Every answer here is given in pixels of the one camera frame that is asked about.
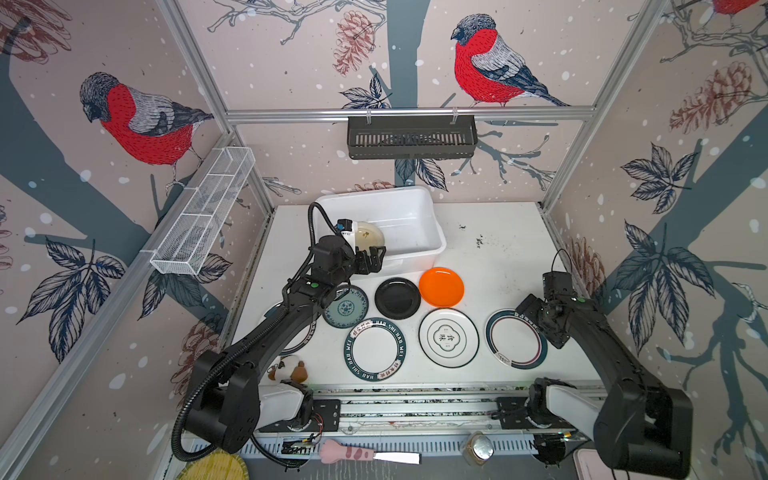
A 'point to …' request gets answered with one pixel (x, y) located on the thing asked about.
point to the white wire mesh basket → (186, 248)
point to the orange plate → (441, 287)
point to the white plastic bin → (408, 217)
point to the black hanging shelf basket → (412, 140)
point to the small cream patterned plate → (368, 234)
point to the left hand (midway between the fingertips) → (372, 247)
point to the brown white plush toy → (298, 374)
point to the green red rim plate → (515, 341)
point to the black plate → (397, 298)
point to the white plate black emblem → (449, 337)
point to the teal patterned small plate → (348, 310)
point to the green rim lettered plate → (375, 349)
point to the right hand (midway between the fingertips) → (532, 321)
